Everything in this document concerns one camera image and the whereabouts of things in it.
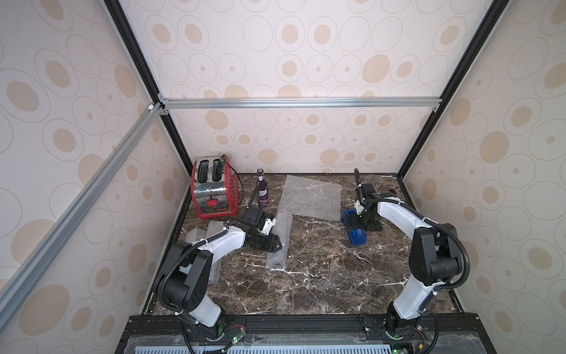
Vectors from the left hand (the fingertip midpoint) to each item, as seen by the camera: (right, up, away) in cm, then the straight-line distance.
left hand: (280, 244), depth 89 cm
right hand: (+36, +6, +4) cm, 37 cm away
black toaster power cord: (-24, +30, +31) cm, 50 cm away
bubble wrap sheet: (0, +5, +3) cm, 6 cm away
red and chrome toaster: (-27, +23, +2) cm, 36 cm away
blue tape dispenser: (+32, +3, +1) cm, 32 cm away
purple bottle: (-8, +23, +12) cm, 28 cm away
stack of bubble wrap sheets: (+13, +18, +21) cm, 31 cm away
